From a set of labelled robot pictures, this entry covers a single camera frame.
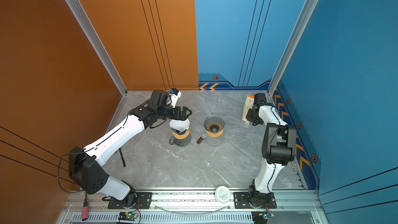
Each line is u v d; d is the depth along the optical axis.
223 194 0.70
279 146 0.50
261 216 0.70
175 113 0.70
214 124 0.85
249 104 0.99
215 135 0.83
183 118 0.70
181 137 0.84
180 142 0.88
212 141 0.94
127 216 0.71
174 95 0.71
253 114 0.83
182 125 0.87
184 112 0.70
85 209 0.71
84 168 0.41
